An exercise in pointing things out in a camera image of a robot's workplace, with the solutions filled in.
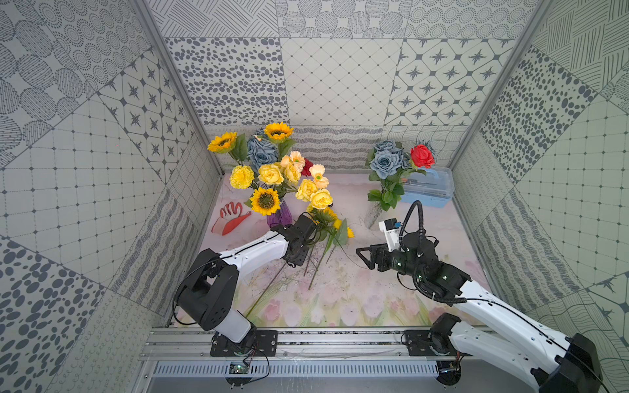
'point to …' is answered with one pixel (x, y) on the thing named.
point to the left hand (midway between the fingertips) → (301, 256)
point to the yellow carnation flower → (350, 234)
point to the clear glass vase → (373, 211)
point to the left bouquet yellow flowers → (266, 163)
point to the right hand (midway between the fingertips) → (365, 252)
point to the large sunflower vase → (265, 201)
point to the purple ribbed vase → (282, 218)
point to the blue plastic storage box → (432, 189)
